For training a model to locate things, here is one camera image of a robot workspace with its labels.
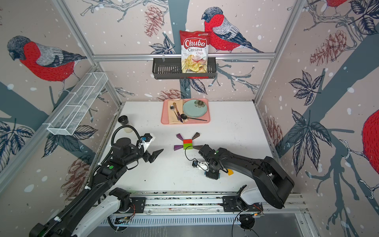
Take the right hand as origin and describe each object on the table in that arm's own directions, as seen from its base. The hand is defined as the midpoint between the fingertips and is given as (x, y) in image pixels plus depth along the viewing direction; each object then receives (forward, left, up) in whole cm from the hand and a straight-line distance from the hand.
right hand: (211, 170), depth 86 cm
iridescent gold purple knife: (+39, +23, +1) cm, 46 cm away
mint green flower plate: (+49, +12, +1) cm, 51 cm away
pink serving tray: (+38, +4, +1) cm, 39 cm away
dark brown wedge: (+15, +8, 0) cm, 17 cm away
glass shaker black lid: (+26, +58, +12) cm, 64 cm away
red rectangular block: (+20, +16, -1) cm, 25 cm away
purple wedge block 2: (+13, +21, +3) cm, 25 cm away
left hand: (+7, +29, +20) cm, 36 cm away
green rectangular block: (+15, +14, +1) cm, 21 cm away
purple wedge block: (+21, +21, +2) cm, 30 cm away
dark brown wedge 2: (+22, +10, +3) cm, 24 cm away
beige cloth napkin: (+47, +27, +1) cm, 54 cm away
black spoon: (+39, +19, +2) cm, 44 cm away
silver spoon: (+48, +30, +2) cm, 57 cm away
